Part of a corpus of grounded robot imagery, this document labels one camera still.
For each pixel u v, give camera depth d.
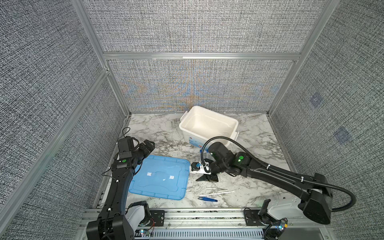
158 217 0.73
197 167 0.59
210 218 0.75
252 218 0.73
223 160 0.56
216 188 0.83
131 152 0.61
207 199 0.80
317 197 0.39
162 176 0.85
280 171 0.46
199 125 1.11
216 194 0.82
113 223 0.38
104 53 0.86
